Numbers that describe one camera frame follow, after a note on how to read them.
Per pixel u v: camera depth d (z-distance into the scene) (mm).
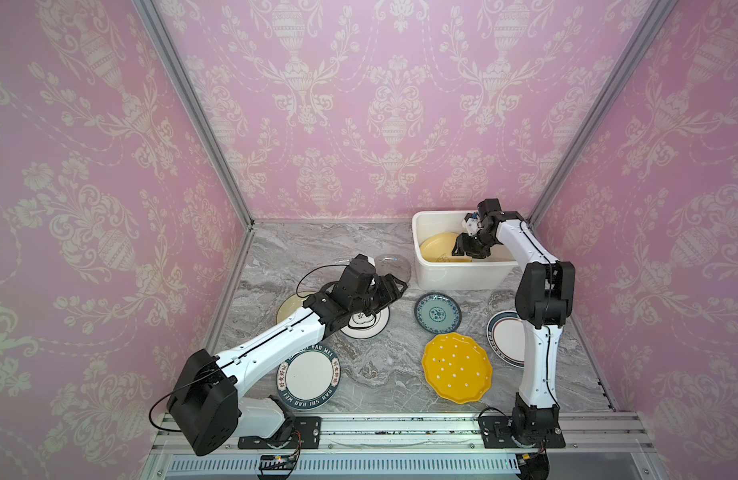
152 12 694
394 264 1086
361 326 664
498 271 921
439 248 1058
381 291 691
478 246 884
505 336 904
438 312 950
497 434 728
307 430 746
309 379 819
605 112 869
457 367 835
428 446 730
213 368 432
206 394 401
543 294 600
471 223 963
